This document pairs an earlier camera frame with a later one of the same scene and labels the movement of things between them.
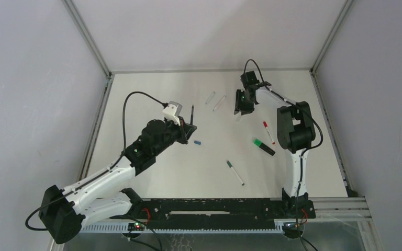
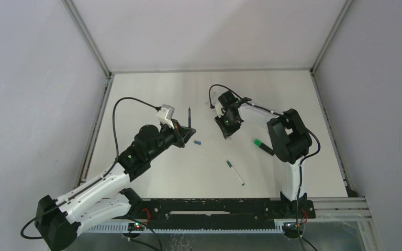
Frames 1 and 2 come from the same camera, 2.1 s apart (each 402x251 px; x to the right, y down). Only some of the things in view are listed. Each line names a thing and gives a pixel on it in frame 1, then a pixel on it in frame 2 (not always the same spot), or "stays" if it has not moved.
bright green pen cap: [257, 142] stays
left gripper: [187, 130] stays
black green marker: [267, 149] stays
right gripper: [244, 100] -> [226, 126]
